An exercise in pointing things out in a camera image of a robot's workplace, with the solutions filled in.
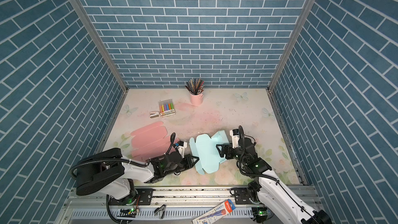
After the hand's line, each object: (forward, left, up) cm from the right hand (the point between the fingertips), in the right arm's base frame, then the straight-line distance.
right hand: (220, 144), depth 82 cm
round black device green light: (-29, -20, -10) cm, 36 cm away
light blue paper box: (-1, +9, -4) cm, 10 cm away
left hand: (-8, +10, -5) cm, 14 cm away
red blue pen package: (-31, +3, -8) cm, 32 cm away
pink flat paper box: (+1, +42, -8) cm, 43 cm away
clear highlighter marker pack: (+27, +38, -7) cm, 48 cm away
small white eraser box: (+20, +45, -6) cm, 50 cm away
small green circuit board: (-33, +43, -11) cm, 55 cm away
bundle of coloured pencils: (+39, +19, +4) cm, 43 cm away
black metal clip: (-30, +26, -8) cm, 41 cm away
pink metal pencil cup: (+34, +18, -4) cm, 39 cm away
